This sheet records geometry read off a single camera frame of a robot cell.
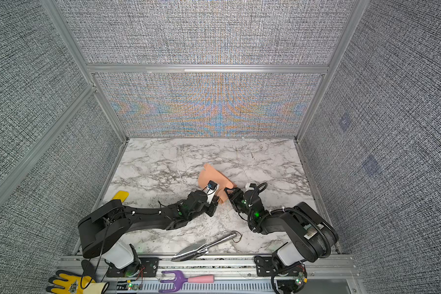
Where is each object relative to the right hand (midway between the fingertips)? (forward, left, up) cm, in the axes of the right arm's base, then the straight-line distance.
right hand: (224, 188), depth 87 cm
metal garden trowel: (-24, +12, -8) cm, 28 cm away
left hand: (-5, +1, 0) cm, 5 cm away
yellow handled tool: (+1, +53, -8) cm, 53 cm away
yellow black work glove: (-37, +57, -4) cm, 68 cm away
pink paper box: (+7, +7, +2) cm, 10 cm away
